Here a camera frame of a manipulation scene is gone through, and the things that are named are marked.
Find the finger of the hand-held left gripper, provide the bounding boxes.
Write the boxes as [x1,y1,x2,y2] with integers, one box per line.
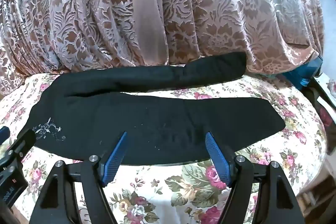
[5,130,36,162]
[0,126,11,145]

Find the black pants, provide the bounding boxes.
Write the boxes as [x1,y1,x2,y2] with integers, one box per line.
[22,51,286,166]

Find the blue plastic object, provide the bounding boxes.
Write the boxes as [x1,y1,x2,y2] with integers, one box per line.
[282,55,324,91]

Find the dark object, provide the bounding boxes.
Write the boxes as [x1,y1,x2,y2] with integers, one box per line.
[302,77,336,156]

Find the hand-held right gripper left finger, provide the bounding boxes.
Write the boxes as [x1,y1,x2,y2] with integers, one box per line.
[30,131,128,224]

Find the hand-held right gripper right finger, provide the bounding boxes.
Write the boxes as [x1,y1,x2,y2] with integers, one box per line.
[205,131,305,224]

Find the pink floral curtain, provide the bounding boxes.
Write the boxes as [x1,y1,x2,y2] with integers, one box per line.
[0,0,326,96]

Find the floral bed sheet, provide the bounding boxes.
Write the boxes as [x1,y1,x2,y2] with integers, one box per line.
[0,70,328,224]

